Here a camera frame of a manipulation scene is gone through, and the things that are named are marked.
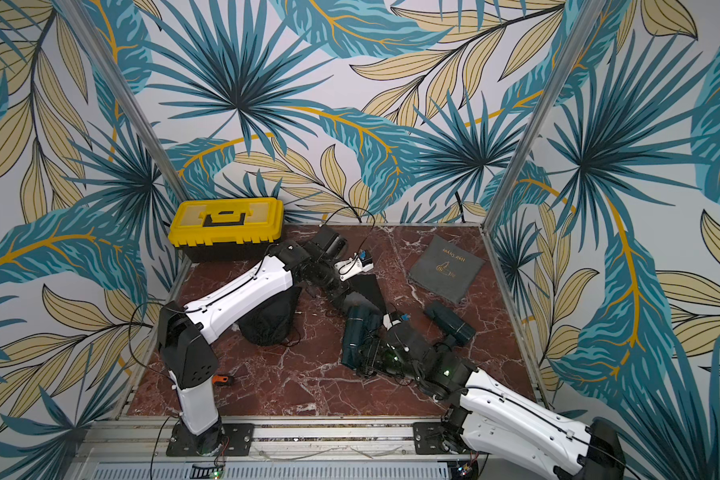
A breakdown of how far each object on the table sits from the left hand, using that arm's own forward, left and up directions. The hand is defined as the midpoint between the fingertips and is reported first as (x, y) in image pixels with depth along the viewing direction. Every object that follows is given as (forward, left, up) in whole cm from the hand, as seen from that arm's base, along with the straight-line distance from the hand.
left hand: (348, 292), depth 80 cm
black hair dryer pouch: (-5, +22, -10) cm, 25 cm away
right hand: (-16, -3, -4) cm, 16 cm away
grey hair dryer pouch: (+21, -34, -18) cm, 44 cm away
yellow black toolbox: (+24, +40, -2) cm, 47 cm away
